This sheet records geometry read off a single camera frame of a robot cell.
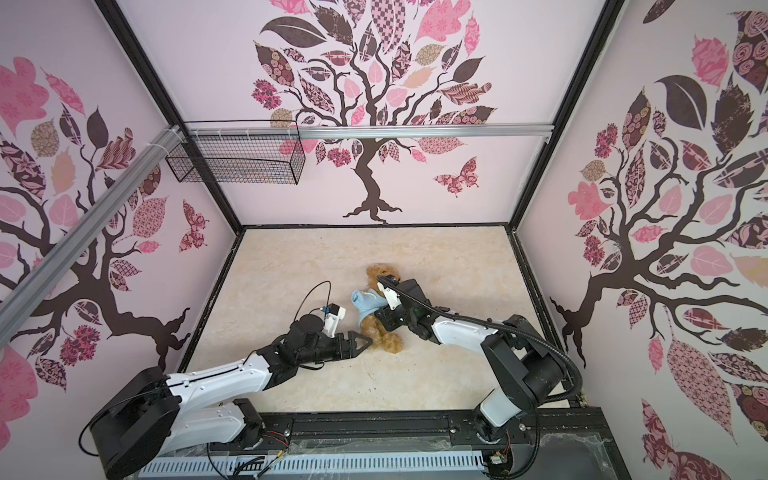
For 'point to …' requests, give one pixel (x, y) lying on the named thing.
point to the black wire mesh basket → (242, 152)
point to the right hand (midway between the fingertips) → (381, 306)
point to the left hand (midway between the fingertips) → (365, 349)
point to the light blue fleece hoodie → (366, 302)
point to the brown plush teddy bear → (371, 329)
